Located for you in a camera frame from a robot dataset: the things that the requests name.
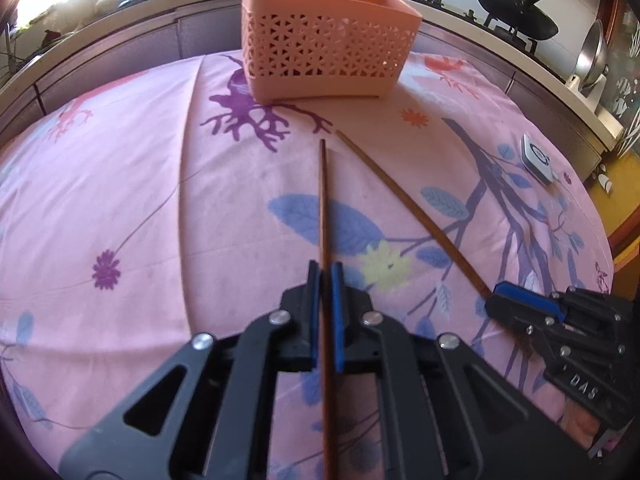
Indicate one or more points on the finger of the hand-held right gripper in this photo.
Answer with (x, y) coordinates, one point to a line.
(525, 296)
(515, 315)

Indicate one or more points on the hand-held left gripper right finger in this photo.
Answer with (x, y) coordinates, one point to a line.
(337, 320)

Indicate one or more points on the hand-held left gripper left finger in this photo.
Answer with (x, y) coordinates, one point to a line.
(312, 310)

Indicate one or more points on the brown wooden chopstick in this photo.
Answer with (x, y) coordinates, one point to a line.
(323, 210)
(400, 195)

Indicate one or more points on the pink plastic lattice basket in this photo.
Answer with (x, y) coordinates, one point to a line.
(325, 45)

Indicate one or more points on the white square device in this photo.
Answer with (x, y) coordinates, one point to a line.
(536, 157)

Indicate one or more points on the pink floral tablecloth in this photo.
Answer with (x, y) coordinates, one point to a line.
(150, 185)

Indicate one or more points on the steel pan lid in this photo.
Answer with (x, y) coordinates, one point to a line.
(592, 55)

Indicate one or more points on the glass door with fish stickers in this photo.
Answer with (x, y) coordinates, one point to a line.
(625, 60)

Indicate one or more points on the black wok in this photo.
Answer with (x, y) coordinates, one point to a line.
(510, 10)

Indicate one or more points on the black gas stove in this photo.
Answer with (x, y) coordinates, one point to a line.
(450, 2)

